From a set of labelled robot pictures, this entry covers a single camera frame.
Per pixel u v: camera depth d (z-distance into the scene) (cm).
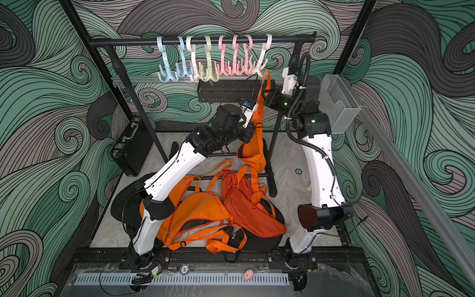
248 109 57
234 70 58
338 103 75
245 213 79
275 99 56
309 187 93
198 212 79
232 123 51
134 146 107
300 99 47
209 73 58
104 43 50
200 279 70
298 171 101
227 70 86
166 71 57
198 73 57
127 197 90
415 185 51
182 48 51
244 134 61
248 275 68
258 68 60
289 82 57
